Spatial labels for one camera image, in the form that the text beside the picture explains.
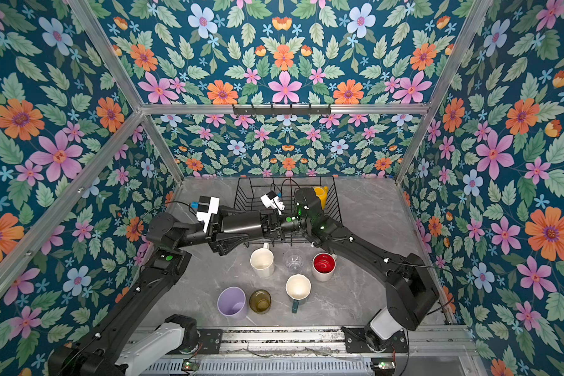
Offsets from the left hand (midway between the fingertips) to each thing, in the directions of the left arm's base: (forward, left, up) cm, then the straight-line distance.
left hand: (246, 225), depth 59 cm
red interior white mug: (+2, -23, -34) cm, 41 cm away
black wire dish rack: (+42, +7, -32) cm, 53 cm away
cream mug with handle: (+4, 0, -32) cm, 32 cm away
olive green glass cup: (-9, +1, -35) cm, 36 cm away
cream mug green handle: (-6, -13, -34) cm, 37 cm away
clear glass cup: (+5, -12, -35) cm, 37 cm away
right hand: (+1, 0, -5) cm, 5 cm away
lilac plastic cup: (-10, +10, -33) cm, 36 cm away
